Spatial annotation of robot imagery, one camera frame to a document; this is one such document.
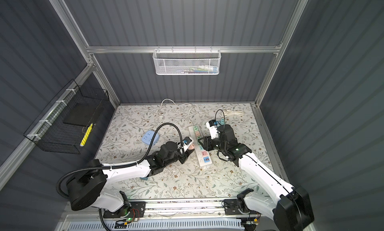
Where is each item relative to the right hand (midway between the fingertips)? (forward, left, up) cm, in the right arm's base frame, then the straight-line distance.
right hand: (202, 141), depth 78 cm
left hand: (-1, +6, -5) cm, 8 cm away
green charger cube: (+15, +4, -10) cm, 19 cm away
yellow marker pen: (-3, +55, +11) cm, 56 cm away
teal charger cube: (-15, +32, -16) cm, 38 cm away
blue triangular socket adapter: (+12, +37, -15) cm, 41 cm away
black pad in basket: (+10, +62, +12) cm, 64 cm away
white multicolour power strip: (-2, 0, -15) cm, 15 cm away
